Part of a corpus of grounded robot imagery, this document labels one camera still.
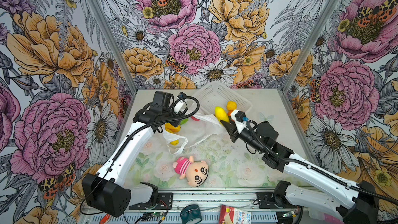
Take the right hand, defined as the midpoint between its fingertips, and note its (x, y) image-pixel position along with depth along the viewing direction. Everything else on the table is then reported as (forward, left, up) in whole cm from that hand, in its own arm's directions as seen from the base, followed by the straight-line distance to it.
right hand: (222, 123), depth 69 cm
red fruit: (+6, +13, -4) cm, 15 cm away
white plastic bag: (+14, +15, -26) cm, 33 cm away
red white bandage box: (-31, -2, -24) cm, 40 cm away
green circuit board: (-30, +30, -27) cm, 50 cm away
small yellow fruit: (+4, +25, -25) cm, 36 cm away
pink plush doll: (-14, +13, -20) cm, 27 cm away
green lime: (+18, +21, -24) cm, 37 cm away
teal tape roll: (-30, +15, -19) cm, 38 cm away
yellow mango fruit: (-1, +1, +7) cm, 7 cm away
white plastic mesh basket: (+44, -2, -27) cm, 51 cm away
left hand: (+7, +21, -5) cm, 23 cm away
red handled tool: (-31, +54, -28) cm, 68 cm away
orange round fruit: (+25, -9, -25) cm, 37 cm away
